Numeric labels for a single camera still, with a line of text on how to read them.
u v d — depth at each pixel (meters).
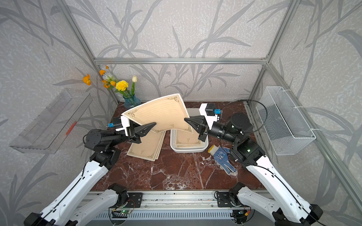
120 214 0.72
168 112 0.48
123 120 0.44
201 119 0.49
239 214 0.77
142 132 0.52
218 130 0.47
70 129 0.66
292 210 0.37
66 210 0.40
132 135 0.49
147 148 0.92
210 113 0.42
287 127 0.61
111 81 0.94
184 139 0.97
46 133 0.65
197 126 0.49
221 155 0.90
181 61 0.94
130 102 1.02
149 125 0.52
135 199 0.73
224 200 0.73
